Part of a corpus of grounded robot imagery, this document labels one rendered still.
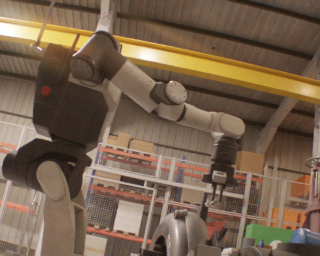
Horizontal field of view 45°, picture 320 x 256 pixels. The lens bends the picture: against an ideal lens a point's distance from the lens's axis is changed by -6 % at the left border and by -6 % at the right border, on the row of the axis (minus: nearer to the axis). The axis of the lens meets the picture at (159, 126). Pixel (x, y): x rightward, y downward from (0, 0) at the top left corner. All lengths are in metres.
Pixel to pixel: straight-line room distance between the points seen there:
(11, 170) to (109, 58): 0.52
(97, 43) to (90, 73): 0.10
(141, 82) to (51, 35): 9.02
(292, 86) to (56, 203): 9.22
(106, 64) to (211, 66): 8.61
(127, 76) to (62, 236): 0.54
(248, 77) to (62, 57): 8.68
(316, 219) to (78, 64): 5.14
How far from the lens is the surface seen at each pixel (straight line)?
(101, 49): 1.25
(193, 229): 1.39
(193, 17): 11.62
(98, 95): 1.34
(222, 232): 1.31
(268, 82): 10.03
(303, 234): 2.04
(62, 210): 1.28
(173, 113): 1.29
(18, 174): 1.42
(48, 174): 1.32
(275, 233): 9.00
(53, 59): 1.42
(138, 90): 1.25
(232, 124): 1.38
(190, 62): 9.78
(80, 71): 1.24
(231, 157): 1.38
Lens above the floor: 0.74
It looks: 19 degrees up
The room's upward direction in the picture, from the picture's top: 11 degrees clockwise
